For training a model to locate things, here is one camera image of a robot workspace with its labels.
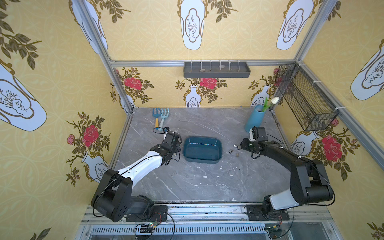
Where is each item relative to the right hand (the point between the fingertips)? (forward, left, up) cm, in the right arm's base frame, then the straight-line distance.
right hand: (240, 144), depth 94 cm
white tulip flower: (+14, -16, +24) cm, 32 cm away
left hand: (-4, +41, +5) cm, 41 cm away
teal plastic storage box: (-4, +24, -2) cm, 24 cm away
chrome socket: (-3, +6, -4) cm, 8 cm away
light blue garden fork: (+27, +54, -4) cm, 60 cm away
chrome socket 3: (+1, +3, -4) cm, 5 cm away
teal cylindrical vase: (+14, -10, +9) cm, 19 cm away
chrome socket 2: (-5, +2, -5) cm, 7 cm away
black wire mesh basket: (+4, -31, +27) cm, 41 cm away
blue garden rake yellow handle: (+30, +61, -5) cm, 68 cm away
